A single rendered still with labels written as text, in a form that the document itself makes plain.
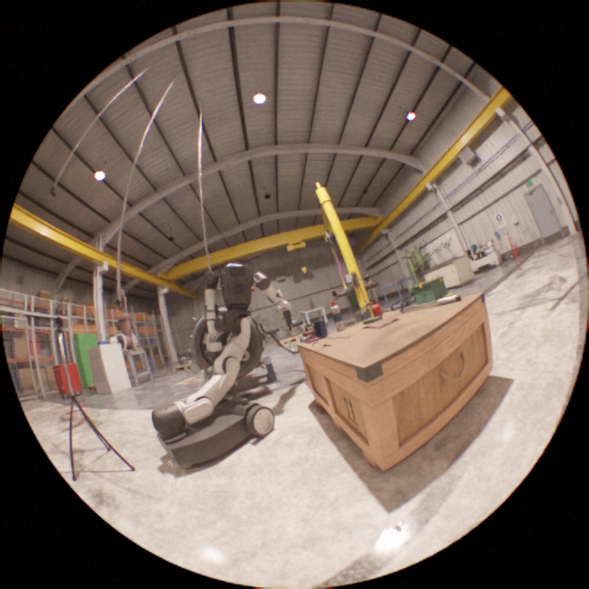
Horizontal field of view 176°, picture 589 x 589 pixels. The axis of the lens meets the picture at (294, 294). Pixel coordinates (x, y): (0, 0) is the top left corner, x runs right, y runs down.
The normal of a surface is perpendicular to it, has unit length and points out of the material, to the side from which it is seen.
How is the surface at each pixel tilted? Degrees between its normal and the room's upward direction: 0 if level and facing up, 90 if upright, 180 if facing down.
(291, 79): 173
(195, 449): 90
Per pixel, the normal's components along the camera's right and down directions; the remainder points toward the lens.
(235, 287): 0.37, -0.09
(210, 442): 0.62, -0.29
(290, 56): 0.17, 0.98
